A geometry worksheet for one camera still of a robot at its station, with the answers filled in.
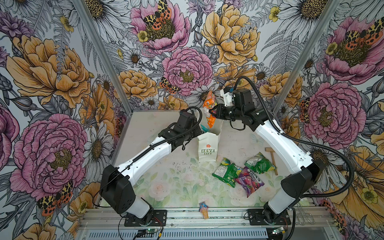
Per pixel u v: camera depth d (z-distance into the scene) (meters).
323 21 0.76
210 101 0.73
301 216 0.75
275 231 0.72
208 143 0.82
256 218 0.73
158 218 0.73
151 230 0.71
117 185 0.41
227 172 0.86
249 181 0.81
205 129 0.97
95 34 0.80
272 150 0.50
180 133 0.55
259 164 0.89
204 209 0.75
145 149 0.49
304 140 0.92
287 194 0.50
